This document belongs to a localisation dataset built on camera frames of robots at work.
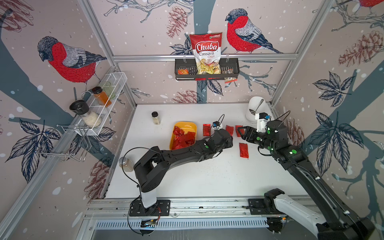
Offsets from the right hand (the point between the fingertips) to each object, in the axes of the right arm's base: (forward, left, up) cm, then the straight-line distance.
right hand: (240, 128), depth 74 cm
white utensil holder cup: (+32, -19, -15) cm, 40 cm away
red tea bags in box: (+5, +33, -22) cm, 40 cm away
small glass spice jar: (+20, +52, -18) cm, 59 cm away
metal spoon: (+32, -20, -22) cm, 43 cm away
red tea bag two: (+17, -1, -25) cm, 30 cm away
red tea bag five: (+2, -8, -26) cm, 27 cm away
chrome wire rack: (-16, +73, +10) cm, 75 cm away
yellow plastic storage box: (+17, +30, -22) cm, 41 cm away
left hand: (0, +1, -9) cm, 9 cm away
